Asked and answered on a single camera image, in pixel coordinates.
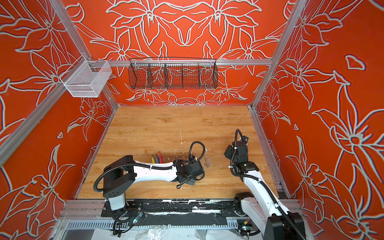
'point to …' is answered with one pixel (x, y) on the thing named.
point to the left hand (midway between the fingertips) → (193, 177)
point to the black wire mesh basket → (172, 73)
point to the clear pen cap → (208, 162)
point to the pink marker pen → (160, 158)
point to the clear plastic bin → (86, 78)
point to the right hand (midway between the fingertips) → (230, 147)
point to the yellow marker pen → (153, 159)
